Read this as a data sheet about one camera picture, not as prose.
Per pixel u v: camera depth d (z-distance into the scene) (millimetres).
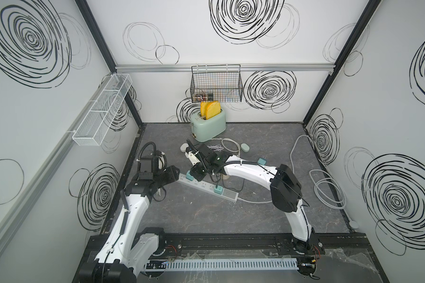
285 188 501
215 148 1051
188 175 850
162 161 650
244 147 1061
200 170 752
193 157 694
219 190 826
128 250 418
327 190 905
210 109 1000
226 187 904
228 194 860
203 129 1043
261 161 991
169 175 704
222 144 1082
